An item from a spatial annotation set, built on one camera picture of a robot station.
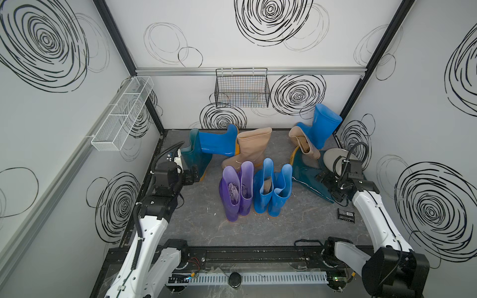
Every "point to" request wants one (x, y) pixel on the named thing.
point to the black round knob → (235, 279)
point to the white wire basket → (110, 134)
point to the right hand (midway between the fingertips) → (323, 182)
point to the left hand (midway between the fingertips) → (185, 165)
